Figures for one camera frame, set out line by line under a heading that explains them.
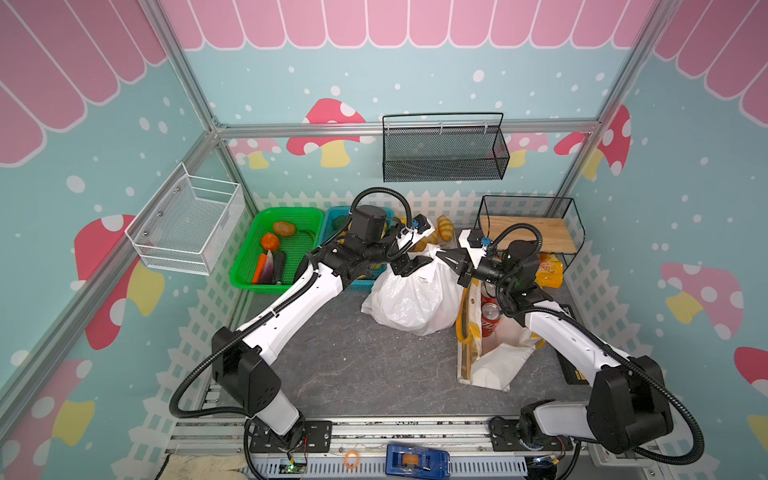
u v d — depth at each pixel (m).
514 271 0.59
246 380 0.41
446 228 1.17
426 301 0.77
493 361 0.79
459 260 0.68
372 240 0.61
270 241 1.09
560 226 1.01
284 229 1.15
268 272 1.02
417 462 0.66
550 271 0.99
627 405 0.41
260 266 1.05
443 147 0.94
